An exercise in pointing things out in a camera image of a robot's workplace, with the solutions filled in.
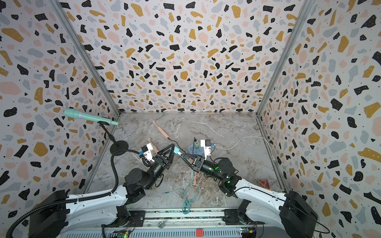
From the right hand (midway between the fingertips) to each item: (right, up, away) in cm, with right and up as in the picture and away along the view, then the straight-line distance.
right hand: (185, 158), depth 63 cm
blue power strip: (+1, -2, +34) cm, 34 cm away
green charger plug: (+4, +2, +32) cm, 32 cm away
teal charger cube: (-4, +3, +2) cm, 6 cm away
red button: (+6, -38, +9) cm, 39 cm away
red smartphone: (+43, -19, +22) cm, 52 cm away
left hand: (-3, +4, +1) cm, 5 cm away
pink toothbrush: (-21, +9, +45) cm, 51 cm away
